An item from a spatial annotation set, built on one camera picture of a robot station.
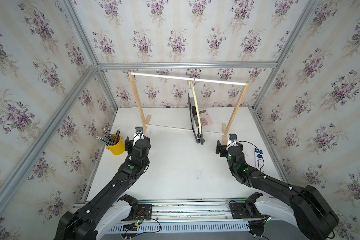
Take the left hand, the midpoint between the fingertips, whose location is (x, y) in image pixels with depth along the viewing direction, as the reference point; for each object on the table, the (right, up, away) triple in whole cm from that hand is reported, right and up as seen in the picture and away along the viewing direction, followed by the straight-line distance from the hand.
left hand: (138, 137), depth 78 cm
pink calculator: (+41, +10, +33) cm, 54 cm away
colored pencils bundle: (-21, -2, +10) cm, 23 cm away
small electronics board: (-1, -43, -7) cm, 43 cm away
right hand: (+49, -3, +7) cm, 50 cm away
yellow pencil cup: (-14, -7, +8) cm, 18 cm away
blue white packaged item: (+71, -15, +13) cm, 73 cm away
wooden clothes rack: (+54, +1, +24) cm, 59 cm away
